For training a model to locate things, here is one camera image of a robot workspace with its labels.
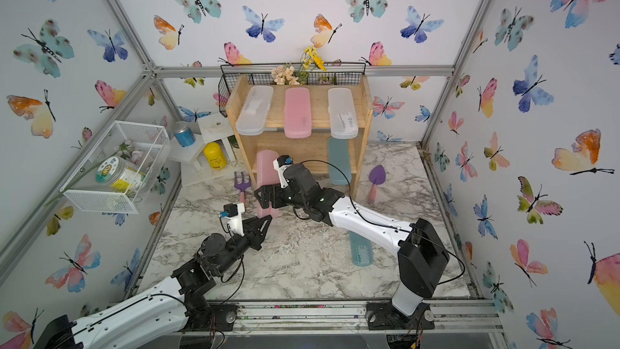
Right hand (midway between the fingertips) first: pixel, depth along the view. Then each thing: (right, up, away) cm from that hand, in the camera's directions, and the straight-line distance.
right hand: (265, 189), depth 75 cm
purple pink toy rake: (-17, -1, +31) cm, 36 cm away
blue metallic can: (-36, +19, +19) cm, 45 cm away
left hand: (+2, -8, -1) cm, 8 cm away
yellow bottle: (-27, +12, +27) cm, 40 cm away
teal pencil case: (+24, +9, +12) cm, 28 cm away
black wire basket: (-19, +40, +20) cm, 49 cm away
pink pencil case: (+1, +4, -1) cm, 4 cm away
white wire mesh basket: (-41, +14, +6) cm, 44 cm away
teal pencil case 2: (+32, -23, +12) cm, 41 cm away
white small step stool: (-25, +22, +21) cm, 40 cm away
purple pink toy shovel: (+42, +3, +34) cm, 54 cm away
